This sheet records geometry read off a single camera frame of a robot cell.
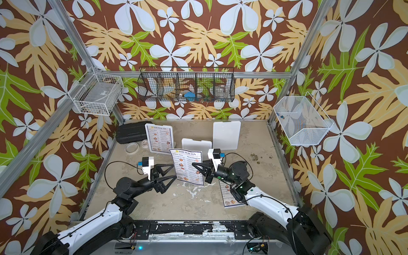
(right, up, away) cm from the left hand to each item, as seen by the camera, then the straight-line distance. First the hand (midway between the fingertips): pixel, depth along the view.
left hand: (174, 170), depth 68 cm
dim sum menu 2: (-14, +14, +27) cm, 33 cm away
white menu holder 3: (+26, +16, +28) cm, 42 cm away
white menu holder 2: (+12, +10, +15) cm, 21 cm away
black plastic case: (-36, +17, +38) cm, 55 cm away
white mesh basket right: (+66, +22, +16) cm, 72 cm away
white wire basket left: (-47, +39, +19) cm, 64 cm away
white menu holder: (-14, +14, +27) cm, 33 cm away
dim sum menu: (+4, -1, +3) cm, 5 cm away
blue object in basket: (+5, +39, +27) cm, 48 cm away
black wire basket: (+2, +48, +29) cm, 56 cm away
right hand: (+8, +3, -1) cm, 9 cm away
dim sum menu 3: (+26, -20, +15) cm, 36 cm away
